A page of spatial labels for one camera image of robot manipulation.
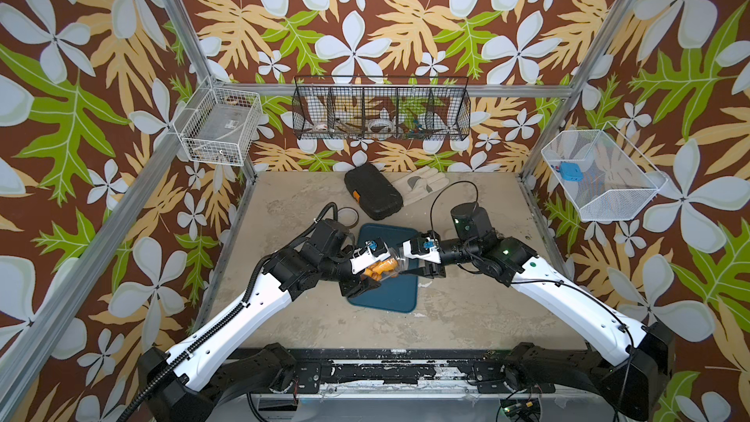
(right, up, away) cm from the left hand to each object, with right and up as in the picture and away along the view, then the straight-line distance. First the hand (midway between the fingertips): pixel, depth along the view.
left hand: (375, 268), depth 71 cm
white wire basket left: (-47, +41, +15) cm, 64 cm away
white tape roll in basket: (+2, +43, +27) cm, 51 cm away
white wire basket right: (+65, +23, +5) cm, 69 cm away
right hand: (+6, +5, -2) cm, 8 cm away
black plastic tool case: (-1, +21, +36) cm, 42 cm away
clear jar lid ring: (-10, +11, +36) cm, 39 cm away
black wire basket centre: (-1, +49, +26) cm, 55 cm away
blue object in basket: (+59, +26, +14) cm, 66 cm away
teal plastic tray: (+7, -12, +18) cm, 23 cm away
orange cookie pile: (0, 0, -3) cm, 3 cm away
